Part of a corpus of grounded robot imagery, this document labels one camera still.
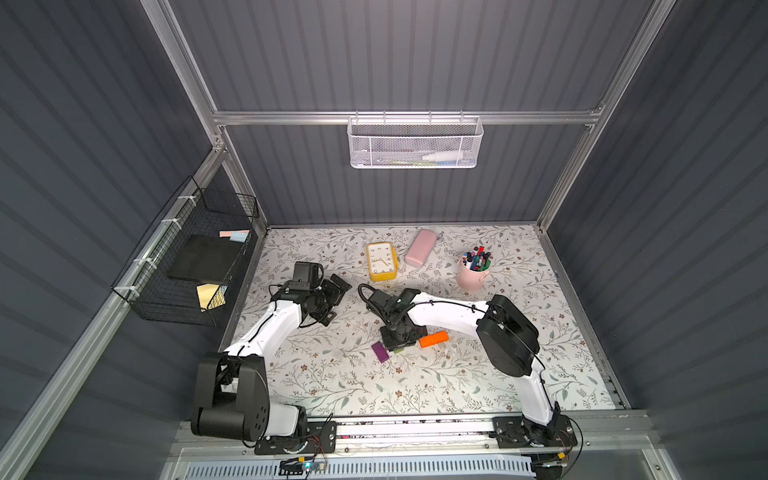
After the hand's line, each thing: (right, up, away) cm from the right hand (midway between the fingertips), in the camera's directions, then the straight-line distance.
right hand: (392, 350), depth 88 cm
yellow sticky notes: (-38, +20, -27) cm, 50 cm away
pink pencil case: (+11, +31, +24) cm, 41 cm away
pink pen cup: (+26, +24, +6) cm, 36 cm away
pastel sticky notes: (-44, +34, -6) cm, 56 cm away
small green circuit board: (-24, -22, -17) cm, 37 cm away
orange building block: (+13, +3, +3) cm, 13 cm away
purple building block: (-4, 0, -2) cm, 4 cm away
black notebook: (-48, +28, -14) cm, 57 cm away
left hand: (-13, +16, -1) cm, 21 cm away
